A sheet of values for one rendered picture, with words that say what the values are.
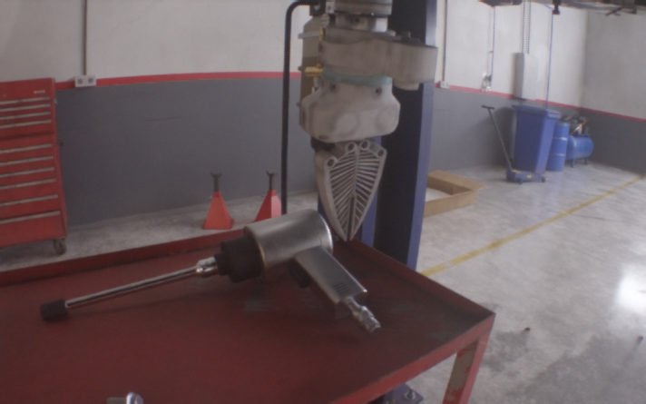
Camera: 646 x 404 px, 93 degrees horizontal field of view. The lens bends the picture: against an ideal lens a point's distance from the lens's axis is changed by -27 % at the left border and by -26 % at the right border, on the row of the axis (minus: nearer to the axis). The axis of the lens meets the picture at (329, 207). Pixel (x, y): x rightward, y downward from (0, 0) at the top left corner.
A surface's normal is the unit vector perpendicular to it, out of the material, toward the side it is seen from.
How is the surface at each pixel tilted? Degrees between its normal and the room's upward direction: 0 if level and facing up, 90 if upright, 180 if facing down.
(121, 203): 90
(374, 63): 98
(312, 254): 13
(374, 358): 0
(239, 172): 90
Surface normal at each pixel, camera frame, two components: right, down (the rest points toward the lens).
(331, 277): 0.06, -0.86
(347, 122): 0.47, 0.53
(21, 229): 0.57, 0.28
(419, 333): 0.04, -0.95
